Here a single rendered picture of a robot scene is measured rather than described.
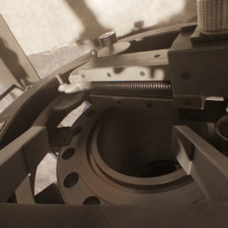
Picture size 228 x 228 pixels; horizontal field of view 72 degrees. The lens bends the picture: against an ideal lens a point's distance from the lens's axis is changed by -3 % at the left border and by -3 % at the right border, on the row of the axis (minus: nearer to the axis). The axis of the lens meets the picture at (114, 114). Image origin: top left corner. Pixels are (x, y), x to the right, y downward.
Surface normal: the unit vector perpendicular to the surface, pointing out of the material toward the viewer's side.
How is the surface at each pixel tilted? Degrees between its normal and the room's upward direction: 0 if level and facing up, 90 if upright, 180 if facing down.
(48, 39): 0
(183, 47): 90
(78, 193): 90
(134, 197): 90
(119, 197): 90
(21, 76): 0
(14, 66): 0
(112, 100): 25
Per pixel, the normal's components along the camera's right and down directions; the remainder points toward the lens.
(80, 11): -0.11, 0.63
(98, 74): -0.50, 0.65
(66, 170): -0.31, -0.76
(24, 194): 0.40, -0.91
